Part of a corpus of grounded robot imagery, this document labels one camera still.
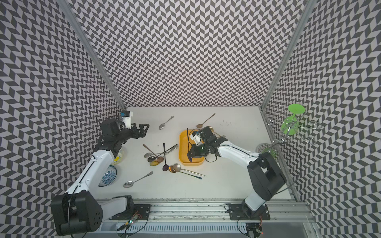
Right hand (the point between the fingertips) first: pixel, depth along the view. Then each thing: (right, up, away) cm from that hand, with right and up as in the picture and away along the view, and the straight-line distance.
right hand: (189, 157), depth 82 cm
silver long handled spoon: (-7, -8, +5) cm, 12 cm away
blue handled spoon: (-11, -8, +4) cm, 14 cm away
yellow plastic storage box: (-3, +5, +15) cm, 16 cm away
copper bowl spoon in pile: (-18, -3, +7) cm, 20 cm away
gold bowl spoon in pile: (-21, -5, +7) cm, 23 cm away
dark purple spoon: (-15, -8, +7) cm, 18 cm away
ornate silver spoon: (-22, +16, +25) cm, 37 cm away
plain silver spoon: (-33, -15, -1) cm, 36 cm away
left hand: (-26, +18, 0) cm, 32 cm away
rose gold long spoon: (+7, +17, +25) cm, 31 cm away
